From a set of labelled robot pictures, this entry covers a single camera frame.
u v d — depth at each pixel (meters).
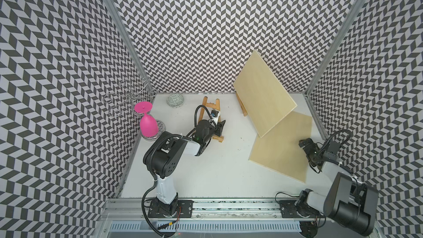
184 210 0.73
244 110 1.04
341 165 0.56
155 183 0.54
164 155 0.50
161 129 1.00
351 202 0.44
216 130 0.81
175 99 1.13
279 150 0.93
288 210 0.73
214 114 0.81
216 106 0.85
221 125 0.85
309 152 0.81
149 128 0.77
